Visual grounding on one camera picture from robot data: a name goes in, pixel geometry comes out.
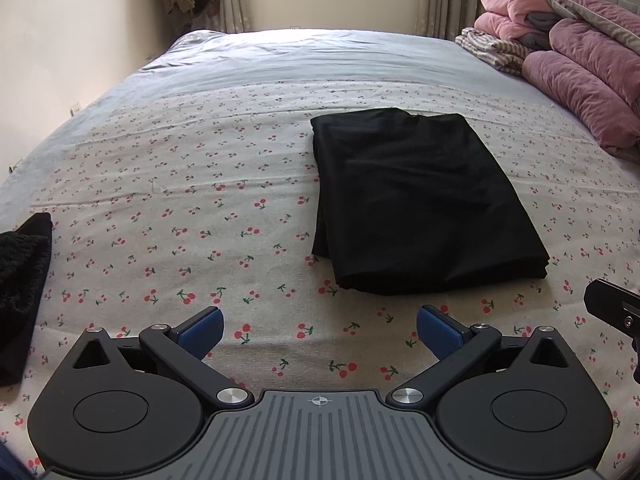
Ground grey blue bed cover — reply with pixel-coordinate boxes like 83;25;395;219
1;29;546;208

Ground pink folded blanket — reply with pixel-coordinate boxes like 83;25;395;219
474;0;561;51

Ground purple grey folded quilt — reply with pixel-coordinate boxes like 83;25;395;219
523;0;639;164

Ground cherry print bed sheet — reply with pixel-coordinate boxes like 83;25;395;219
1;81;639;478

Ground striped folded cloth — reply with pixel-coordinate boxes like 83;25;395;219
454;27;532;76

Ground black pants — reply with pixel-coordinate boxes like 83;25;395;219
310;108;549;296

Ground black garment at edge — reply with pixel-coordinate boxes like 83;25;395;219
0;212;52;387

